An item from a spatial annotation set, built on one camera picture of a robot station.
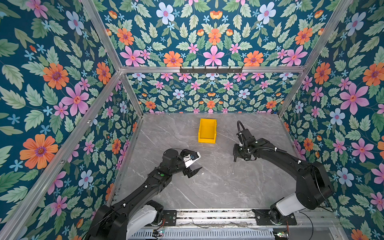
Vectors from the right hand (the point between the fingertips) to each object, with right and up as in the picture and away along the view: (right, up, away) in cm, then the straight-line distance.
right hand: (234, 152), depth 88 cm
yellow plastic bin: (-15, +12, +20) cm, 28 cm away
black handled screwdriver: (0, -4, -2) cm, 4 cm away
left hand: (-21, 0, -10) cm, 23 cm away
